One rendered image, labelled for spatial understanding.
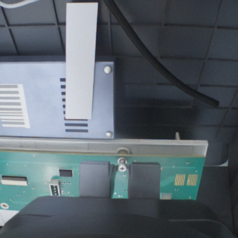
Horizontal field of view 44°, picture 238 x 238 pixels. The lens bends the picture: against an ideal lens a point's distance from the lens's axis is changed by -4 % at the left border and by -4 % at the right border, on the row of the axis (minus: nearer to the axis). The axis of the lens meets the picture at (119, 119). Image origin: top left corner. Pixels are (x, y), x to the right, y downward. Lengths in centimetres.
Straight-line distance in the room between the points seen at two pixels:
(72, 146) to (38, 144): 2
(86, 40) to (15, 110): 6
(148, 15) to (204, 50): 4
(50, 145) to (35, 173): 2
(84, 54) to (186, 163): 9
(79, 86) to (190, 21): 7
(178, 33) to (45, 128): 10
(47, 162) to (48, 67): 6
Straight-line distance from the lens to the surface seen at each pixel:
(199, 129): 25
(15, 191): 22
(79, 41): 16
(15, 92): 18
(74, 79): 17
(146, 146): 19
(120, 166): 18
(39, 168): 20
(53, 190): 21
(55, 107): 18
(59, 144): 20
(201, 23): 17
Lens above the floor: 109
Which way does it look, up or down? 2 degrees up
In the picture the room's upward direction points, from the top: 89 degrees counter-clockwise
